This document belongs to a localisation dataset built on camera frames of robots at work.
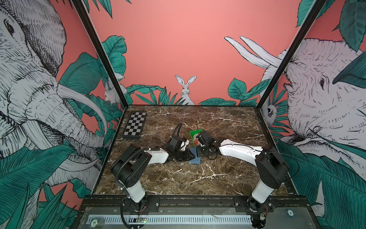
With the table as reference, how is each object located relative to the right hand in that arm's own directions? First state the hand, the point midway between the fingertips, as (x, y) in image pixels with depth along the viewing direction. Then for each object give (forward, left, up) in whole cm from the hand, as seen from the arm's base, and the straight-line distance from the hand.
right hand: (197, 150), depth 89 cm
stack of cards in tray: (-4, +1, +18) cm, 19 cm away
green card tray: (+14, +3, -1) cm, 14 cm away
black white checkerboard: (+21, +45, -1) cm, 50 cm away
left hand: (-3, +1, -1) cm, 3 cm away
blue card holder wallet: (-5, +1, -3) cm, 6 cm away
